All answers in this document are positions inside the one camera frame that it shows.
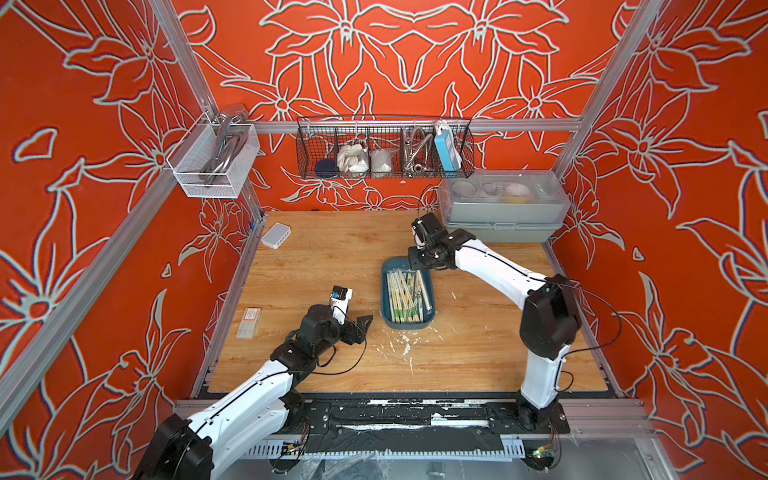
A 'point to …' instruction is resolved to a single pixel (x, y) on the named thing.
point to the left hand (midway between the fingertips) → (360, 311)
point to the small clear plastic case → (249, 324)
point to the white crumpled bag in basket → (353, 158)
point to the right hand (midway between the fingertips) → (408, 259)
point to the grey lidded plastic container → (509, 206)
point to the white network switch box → (277, 235)
